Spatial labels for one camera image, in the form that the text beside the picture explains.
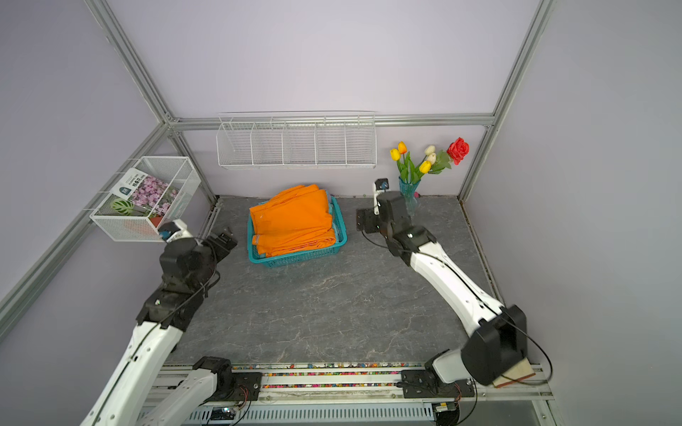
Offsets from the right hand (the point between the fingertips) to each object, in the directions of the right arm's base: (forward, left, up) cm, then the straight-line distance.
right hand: (370, 207), depth 80 cm
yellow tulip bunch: (+20, -23, +1) cm, 30 cm away
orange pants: (+9, +27, -17) cm, 33 cm away
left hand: (-11, +41, +2) cm, 42 cm away
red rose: (+16, -28, +9) cm, 34 cm away
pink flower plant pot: (-1, +64, +7) cm, 65 cm away
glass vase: (+16, -15, -9) cm, 24 cm away
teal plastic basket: (-4, +25, -23) cm, 34 cm away
